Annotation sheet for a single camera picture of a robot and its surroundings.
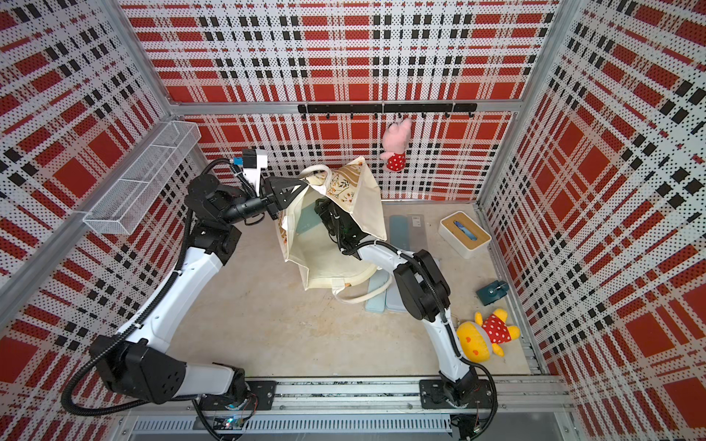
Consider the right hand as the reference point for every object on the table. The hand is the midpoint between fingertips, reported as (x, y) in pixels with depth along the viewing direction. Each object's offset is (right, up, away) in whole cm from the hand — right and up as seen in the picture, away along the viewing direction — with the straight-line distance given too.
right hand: (322, 204), depth 93 cm
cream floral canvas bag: (-3, -15, -5) cm, 16 cm away
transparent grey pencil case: (+36, -13, +15) cm, 41 cm away
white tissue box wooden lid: (+53, -11, +12) cm, 55 cm away
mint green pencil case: (+19, -33, -5) cm, 38 cm away
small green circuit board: (-20, -58, -23) cm, 66 cm away
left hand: (+3, +2, -31) cm, 31 cm away
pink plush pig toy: (+25, +22, -1) cm, 33 cm away
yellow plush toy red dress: (+47, -40, -15) cm, 64 cm away
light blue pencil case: (+24, -32, -3) cm, 40 cm away
